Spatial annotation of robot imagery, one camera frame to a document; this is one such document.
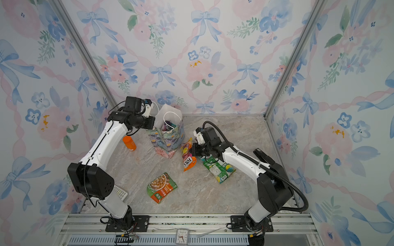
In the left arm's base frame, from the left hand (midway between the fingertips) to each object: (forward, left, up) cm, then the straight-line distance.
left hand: (153, 120), depth 83 cm
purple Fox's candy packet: (+5, -4, -11) cm, 13 cm away
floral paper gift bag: (-8, -9, -2) cm, 12 cm away
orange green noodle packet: (-27, -4, -25) cm, 37 cm away
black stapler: (-10, -66, -22) cm, 70 cm away
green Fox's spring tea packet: (-18, -37, -23) cm, 47 cm away
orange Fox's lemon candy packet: (-17, -19, -13) cm, 29 cm away
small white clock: (-50, -17, -23) cm, 58 cm away
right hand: (-12, -20, -10) cm, 25 cm away
